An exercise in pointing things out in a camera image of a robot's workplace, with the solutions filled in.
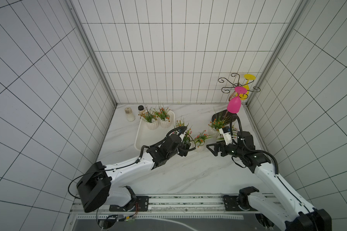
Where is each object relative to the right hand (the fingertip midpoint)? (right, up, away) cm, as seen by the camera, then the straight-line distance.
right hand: (213, 141), depth 80 cm
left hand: (-18, -1, +1) cm, 18 cm away
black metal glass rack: (+17, +36, +9) cm, 40 cm away
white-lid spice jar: (-55, +15, +25) cm, 62 cm away
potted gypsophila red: (-39, +14, +18) cm, 45 cm away
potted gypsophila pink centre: (-15, +2, -5) cm, 17 cm away
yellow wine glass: (+26, +40, +12) cm, 49 cm away
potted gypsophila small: (-7, -1, +4) cm, 8 cm away
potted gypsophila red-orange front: (-29, +12, +21) cm, 38 cm away
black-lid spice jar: (-47, +20, +24) cm, 56 cm away
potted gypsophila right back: (+6, +10, +8) cm, 14 cm away
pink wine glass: (+17, +21, +13) cm, 30 cm away
